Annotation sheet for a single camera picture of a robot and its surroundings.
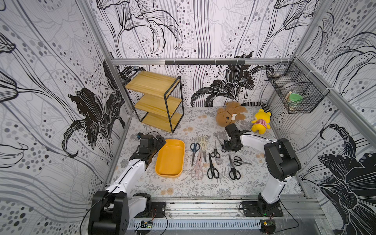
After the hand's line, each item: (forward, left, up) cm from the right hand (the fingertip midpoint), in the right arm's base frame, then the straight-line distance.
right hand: (229, 145), depth 98 cm
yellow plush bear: (+14, -23, +8) cm, 28 cm away
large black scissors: (-18, +13, +1) cm, 22 cm away
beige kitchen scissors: (+3, +18, +3) cm, 18 cm away
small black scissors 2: (-4, +5, +3) cm, 7 cm away
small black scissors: (-6, +10, +2) cm, 12 cm away
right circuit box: (-44, -12, -1) cm, 46 cm away
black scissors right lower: (-19, 0, +2) cm, 19 cm away
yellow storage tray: (-11, +39, +1) cm, 41 cm away
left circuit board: (-44, +48, -1) cm, 65 cm away
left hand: (-4, +43, +11) cm, 45 cm away
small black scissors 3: (-12, -4, 0) cm, 12 cm away
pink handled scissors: (-16, +22, +1) cm, 27 cm away
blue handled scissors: (-2, +24, +2) cm, 24 cm away
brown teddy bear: (+22, -4, +10) cm, 25 cm away
